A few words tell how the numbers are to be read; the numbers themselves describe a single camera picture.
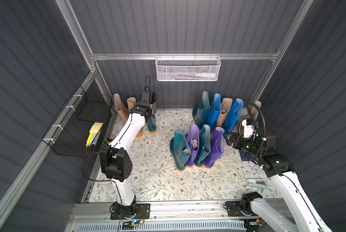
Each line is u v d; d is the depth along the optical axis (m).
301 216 0.40
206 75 0.91
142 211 0.72
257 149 0.50
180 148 0.73
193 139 0.80
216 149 0.68
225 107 0.87
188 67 1.23
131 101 0.87
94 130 0.75
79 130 0.74
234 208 0.74
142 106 0.66
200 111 1.00
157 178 0.85
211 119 0.92
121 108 0.85
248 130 0.62
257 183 0.80
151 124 0.97
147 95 0.66
